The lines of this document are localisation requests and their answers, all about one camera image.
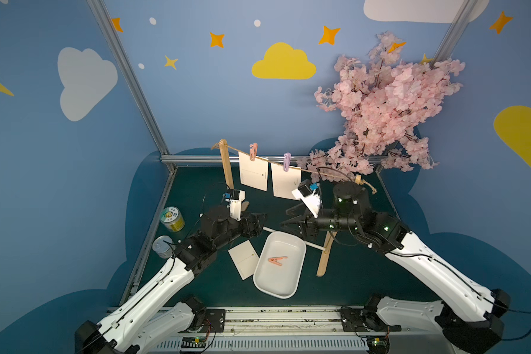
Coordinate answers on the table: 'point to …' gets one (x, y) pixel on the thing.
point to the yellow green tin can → (171, 217)
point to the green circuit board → (194, 342)
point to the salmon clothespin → (274, 259)
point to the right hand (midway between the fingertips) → (289, 215)
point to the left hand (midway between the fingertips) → (260, 211)
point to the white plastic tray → (275, 281)
